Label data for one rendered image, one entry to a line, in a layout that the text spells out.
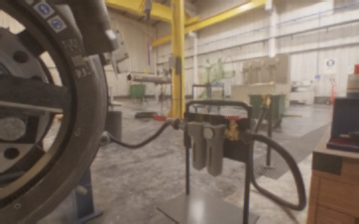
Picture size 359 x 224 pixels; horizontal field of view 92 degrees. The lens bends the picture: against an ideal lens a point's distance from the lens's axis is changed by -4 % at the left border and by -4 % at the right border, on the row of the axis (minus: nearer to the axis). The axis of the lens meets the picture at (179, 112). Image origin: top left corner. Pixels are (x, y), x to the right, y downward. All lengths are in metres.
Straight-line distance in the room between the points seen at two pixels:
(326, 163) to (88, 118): 0.62
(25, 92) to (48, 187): 0.25
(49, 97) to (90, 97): 0.11
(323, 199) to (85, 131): 0.64
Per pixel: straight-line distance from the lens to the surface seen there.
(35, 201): 0.62
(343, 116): 0.71
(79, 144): 0.59
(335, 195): 0.56
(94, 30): 0.48
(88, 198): 1.06
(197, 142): 0.87
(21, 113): 0.48
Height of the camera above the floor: 0.61
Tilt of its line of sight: 6 degrees down
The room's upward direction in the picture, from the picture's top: 1 degrees counter-clockwise
